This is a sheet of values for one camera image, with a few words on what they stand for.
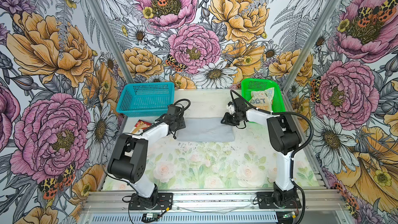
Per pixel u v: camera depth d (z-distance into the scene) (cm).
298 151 55
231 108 97
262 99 109
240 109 85
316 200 76
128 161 46
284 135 56
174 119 75
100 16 82
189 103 78
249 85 126
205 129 97
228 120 92
